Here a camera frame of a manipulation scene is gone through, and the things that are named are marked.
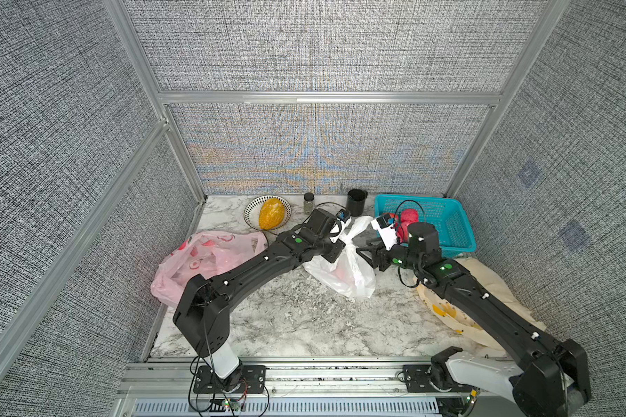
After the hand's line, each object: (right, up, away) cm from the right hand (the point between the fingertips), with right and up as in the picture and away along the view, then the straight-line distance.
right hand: (363, 239), depth 76 cm
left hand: (-5, -1, +5) cm, 7 cm away
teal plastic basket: (+41, +8, +31) cm, 52 cm away
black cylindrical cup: (+3, +14, +34) cm, 36 cm away
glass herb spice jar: (-16, +12, +32) cm, 38 cm away
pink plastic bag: (-57, -7, +21) cm, 61 cm away
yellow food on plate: (-32, +8, +29) cm, 44 cm away
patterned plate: (-41, +10, +37) cm, 56 cm away
